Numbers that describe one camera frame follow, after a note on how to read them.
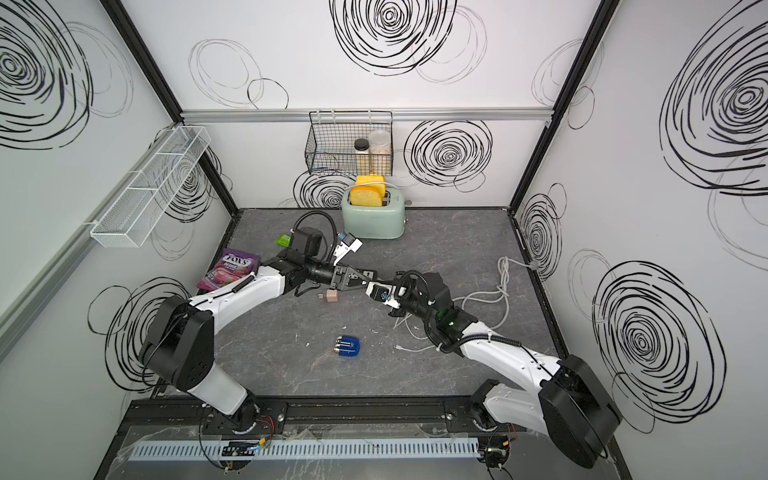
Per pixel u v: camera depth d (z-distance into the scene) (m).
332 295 0.92
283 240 1.09
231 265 1.01
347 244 0.74
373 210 1.01
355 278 0.74
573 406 0.40
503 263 0.99
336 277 0.70
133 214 0.72
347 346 0.83
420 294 0.61
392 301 0.64
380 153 0.85
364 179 1.01
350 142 0.89
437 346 0.60
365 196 0.97
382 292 0.63
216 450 0.70
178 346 0.44
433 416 0.76
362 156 0.85
